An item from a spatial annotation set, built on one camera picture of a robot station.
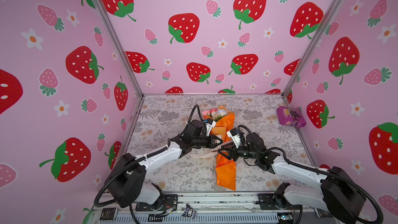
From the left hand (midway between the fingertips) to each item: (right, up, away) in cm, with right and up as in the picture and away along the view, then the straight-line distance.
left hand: (223, 142), depth 77 cm
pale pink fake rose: (-10, +14, +24) cm, 29 cm away
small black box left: (-54, -31, -7) cm, 63 cm away
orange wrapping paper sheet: (+1, +10, +18) cm, 20 cm away
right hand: (-2, -4, 0) cm, 4 cm away
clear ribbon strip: (-12, -10, +13) cm, 20 cm away
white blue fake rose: (+2, +15, +21) cm, 26 cm away
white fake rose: (-3, +13, +23) cm, 27 cm away
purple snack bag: (+48, +11, +23) cm, 54 cm away
